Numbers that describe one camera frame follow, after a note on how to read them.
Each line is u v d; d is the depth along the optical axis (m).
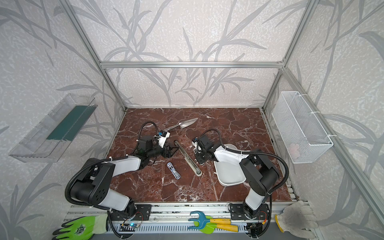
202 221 0.69
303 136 0.61
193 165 0.89
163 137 0.80
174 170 0.87
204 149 0.71
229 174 0.87
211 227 0.70
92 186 0.45
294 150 0.72
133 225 0.71
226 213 0.75
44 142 0.63
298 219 0.71
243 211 0.65
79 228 0.68
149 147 0.73
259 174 0.46
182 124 1.08
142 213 0.73
